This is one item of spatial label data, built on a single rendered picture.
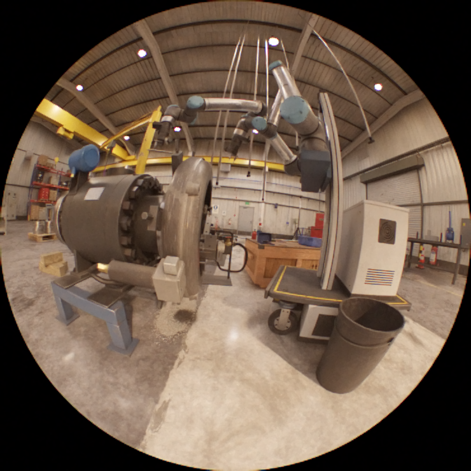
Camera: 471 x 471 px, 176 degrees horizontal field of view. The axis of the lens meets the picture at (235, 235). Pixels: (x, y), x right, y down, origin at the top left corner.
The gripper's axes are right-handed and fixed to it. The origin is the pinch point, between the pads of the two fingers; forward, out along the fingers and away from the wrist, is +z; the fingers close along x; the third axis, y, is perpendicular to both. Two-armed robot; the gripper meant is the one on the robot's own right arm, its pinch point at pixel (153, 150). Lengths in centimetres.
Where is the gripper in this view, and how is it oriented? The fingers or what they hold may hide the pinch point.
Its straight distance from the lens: 97.8
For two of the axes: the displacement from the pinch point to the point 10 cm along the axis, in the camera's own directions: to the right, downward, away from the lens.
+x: -4.7, -0.3, 8.8
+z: -0.9, 10.0, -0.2
